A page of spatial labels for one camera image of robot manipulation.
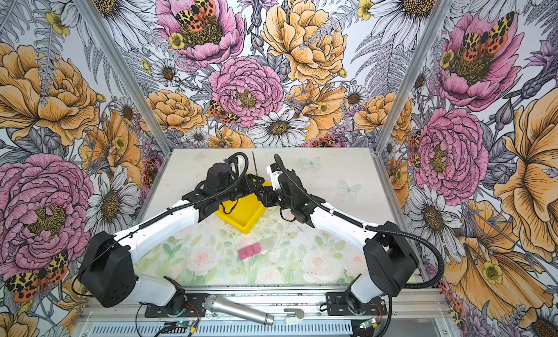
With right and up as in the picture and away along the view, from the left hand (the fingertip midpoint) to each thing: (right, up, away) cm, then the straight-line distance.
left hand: (260, 187), depth 82 cm
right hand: (-1, -4, -1) cm, 4 cm away
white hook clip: (+12, -41, -11) cm, 44 cm away
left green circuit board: (-26, -45, -9) cm, 53 cm away
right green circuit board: (+37, -43, -10) cm, 58 cm away
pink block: (-5, -25, +4) cm, 26 cm away
